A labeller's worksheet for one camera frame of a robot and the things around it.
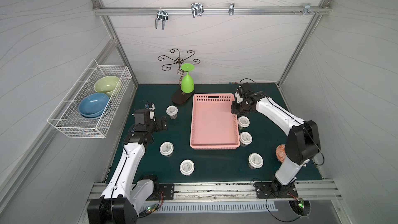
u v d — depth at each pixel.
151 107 0.72
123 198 0.39
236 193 0.74
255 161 0.77
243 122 0.92
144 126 0.60
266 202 0.65
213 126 0.89
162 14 0.78
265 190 0.73
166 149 0.82
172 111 0.96
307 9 0.77
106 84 0.73
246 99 0.70
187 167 0.75
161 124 0.73
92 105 0.65
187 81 0.89
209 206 0.70
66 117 0.58
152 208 0.69
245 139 0.85
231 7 0.72
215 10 0.79
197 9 0.76
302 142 0.46
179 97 1.10
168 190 0.73
